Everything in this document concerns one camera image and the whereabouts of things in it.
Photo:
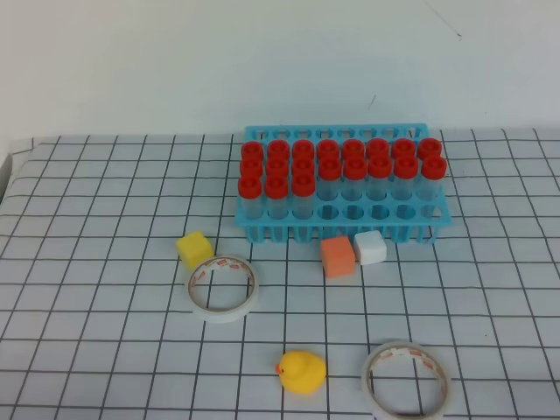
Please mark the middle row tube eight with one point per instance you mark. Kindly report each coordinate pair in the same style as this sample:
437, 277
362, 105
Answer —
432, 173

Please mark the row tube five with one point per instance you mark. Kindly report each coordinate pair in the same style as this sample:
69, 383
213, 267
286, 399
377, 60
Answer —
353, 147
354, 173

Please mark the row tube two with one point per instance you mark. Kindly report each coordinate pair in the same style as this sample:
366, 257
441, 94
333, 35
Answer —
278, 148
277, 167
276, 191

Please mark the back row tube eight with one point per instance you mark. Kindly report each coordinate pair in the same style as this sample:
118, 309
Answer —
428, 147

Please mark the back row tube three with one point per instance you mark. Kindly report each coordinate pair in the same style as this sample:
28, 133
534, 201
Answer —
303, 149

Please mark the middle row tube two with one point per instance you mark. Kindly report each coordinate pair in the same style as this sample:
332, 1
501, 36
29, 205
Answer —
277, 167

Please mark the white foam cube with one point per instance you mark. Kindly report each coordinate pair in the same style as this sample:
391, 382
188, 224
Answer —
369, 247

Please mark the middle row tube five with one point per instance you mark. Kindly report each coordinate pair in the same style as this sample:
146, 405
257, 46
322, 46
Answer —
354, 173

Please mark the row tube seven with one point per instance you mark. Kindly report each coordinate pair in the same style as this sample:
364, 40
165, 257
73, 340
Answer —
403, 147
405, 173

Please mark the back row tube seven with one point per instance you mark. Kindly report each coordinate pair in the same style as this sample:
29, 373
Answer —
403, 147

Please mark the middle row tube six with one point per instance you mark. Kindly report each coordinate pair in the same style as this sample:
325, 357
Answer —
379, 170

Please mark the white tape roll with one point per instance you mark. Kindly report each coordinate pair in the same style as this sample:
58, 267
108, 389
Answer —
223, 262
411, 351

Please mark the back row tube five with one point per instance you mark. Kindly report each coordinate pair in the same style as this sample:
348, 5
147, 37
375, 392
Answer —
353, 147

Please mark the front row tube two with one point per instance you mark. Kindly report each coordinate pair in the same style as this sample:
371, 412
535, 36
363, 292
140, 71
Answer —
276, 191

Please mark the left white tape roll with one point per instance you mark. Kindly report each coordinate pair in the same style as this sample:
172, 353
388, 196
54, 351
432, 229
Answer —
223, 262

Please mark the middle row tube four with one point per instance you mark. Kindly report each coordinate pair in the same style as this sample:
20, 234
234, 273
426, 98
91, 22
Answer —
329, 173

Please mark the right white tape roll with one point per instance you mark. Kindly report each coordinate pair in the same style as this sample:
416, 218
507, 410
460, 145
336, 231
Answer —
411, 351

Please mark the row tube four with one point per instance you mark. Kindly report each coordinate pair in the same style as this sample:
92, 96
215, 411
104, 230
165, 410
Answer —
329, 173
327, 148

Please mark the middle row tube one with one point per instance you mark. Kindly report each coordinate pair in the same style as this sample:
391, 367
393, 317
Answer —
251, 167

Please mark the back row tube one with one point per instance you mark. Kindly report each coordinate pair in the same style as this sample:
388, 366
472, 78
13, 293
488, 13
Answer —
252, 150

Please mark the back row tube two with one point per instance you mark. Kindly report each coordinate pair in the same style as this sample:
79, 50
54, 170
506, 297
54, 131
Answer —
278, 148

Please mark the orange foam cube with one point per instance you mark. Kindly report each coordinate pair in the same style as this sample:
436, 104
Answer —
337, 256

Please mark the back row tube four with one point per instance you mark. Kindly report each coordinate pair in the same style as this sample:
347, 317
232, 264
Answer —
327, 148

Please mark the row tube eight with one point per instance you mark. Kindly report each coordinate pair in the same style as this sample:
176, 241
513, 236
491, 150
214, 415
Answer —
432, 173
428, 147

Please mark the row tube six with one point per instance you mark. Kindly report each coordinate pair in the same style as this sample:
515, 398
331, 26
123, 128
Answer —
377, 147
379, 170

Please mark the red capped test tube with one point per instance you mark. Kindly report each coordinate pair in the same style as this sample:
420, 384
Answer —
303, 189

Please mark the checkered white table cloth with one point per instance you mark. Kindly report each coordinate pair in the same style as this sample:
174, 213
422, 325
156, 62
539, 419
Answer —
96, 322

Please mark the front row tube one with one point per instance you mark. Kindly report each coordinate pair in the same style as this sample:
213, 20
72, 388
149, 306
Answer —
250, 192

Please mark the row tube three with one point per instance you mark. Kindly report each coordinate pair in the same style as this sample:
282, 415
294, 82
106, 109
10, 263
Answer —
302, 165
303, 149

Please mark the yellow rubber duck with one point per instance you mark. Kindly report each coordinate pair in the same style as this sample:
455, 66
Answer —
301, 372

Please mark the middle row tube seven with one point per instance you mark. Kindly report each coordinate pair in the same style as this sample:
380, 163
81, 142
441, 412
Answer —
405, 173

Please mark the yellow foam cube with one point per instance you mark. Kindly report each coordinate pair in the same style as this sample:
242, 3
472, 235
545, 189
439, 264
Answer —
193, 249

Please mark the middle row tube three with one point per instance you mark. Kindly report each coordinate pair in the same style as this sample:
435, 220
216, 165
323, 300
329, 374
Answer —
302, 165

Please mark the row tube one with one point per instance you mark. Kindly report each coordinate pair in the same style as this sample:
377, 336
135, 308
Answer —
250, 192
252, 150
251, 167

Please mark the blue test tube rack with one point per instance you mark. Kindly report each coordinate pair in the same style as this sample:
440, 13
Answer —
398, 220

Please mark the back row tube six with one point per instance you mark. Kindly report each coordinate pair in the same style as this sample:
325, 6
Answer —
377, 147

